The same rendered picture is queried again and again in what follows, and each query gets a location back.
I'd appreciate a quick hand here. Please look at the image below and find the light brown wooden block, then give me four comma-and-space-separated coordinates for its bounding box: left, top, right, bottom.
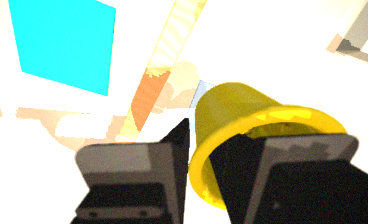
115, 0, 208, 143

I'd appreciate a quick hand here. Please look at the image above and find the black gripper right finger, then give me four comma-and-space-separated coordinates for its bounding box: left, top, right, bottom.
209, 132, 360, 224

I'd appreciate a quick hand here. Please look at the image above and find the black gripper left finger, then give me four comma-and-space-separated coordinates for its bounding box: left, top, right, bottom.
74, 118, 190, 224

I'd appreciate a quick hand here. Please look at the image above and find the yellow cup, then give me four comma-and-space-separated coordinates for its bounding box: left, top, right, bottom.
188, 82, 347, 211

